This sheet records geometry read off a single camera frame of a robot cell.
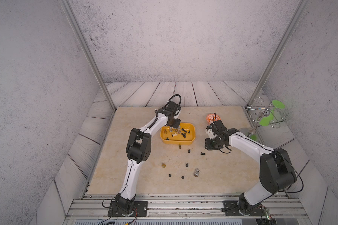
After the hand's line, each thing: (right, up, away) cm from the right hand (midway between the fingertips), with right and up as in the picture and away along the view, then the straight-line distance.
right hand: (207, 146), depth 89 cm
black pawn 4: (-16, -18, -4) cm, 24 cm away
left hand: (-18, +14, +12) cm, 25 cm away
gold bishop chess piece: (-27, +7, +16) cm, 32 cm away
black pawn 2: (-13, -12, -1) cm, 17 cm away
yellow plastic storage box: (-13, +6, +15) cm, 21 cm away
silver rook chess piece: (-7, -15, -4) cm, 17 cm away
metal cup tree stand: (+32, +19, -8) cm, 38 cm away
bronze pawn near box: (-17, -1, +10) cm, 19 cm away
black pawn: (-11, -4, +5) cm, 13 cm away
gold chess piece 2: (-20, +9, +16) cm, 27 cm away
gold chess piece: (-28, -12, -1) cm, 30 cm away
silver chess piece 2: (-17, +9, +14) cm, 24 cm away
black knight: (-3, -6, +5) cm, 8 cm away
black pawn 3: (-24, -17, -4) cm, 29 cm away
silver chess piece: (-24, +9, +16) cm, 30 cm away
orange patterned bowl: (+7, +18, +21) cm, 28 cm away
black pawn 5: (-26, +3, +11) cm, 28 cm away
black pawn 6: (-10, +8, +16) cm, 20 cm away
